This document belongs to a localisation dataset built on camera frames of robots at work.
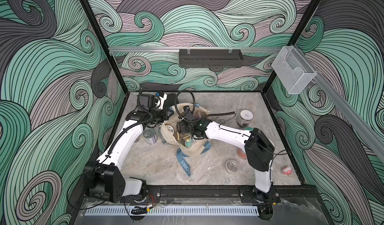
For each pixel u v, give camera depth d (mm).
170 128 877
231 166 777
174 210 698
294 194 744
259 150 475
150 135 873
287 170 766
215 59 949
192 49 942
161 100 728
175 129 873
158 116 684
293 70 778
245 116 941
